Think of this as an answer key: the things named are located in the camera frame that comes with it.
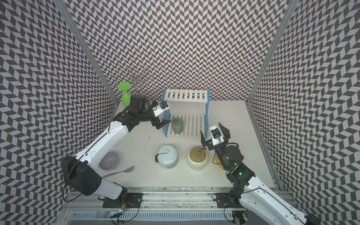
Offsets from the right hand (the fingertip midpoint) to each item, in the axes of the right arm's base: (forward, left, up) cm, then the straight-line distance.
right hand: (211, 129), depth 70 cm
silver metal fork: (-12, +46, -24) cm, 54 cm away
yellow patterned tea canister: (-15, -2, -3) cm, 16 cm away
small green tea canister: (+14, +19, -17) cm, 29 cm away
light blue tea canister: (-8, +24, -16) cm, 29 cm away
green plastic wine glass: (+27, +51, -1) cm, 58 cm away
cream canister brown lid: (-8, +7, -17) cm, 20 cm away
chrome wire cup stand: (+49, +50, -4) cm, 70 cm away
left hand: (+11, +25, -1) cm, 27 cm away
